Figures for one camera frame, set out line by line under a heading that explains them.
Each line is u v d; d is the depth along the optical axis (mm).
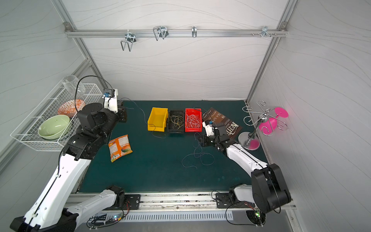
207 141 762
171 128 1038
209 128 784
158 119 1068
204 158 883
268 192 415
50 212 362
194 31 753
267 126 704
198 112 1062
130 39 786
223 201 733
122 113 554
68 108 703
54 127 626
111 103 514
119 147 906
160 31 762
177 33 793
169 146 936
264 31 765
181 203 748
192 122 1046
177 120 1046
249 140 936
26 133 553
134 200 743
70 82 615
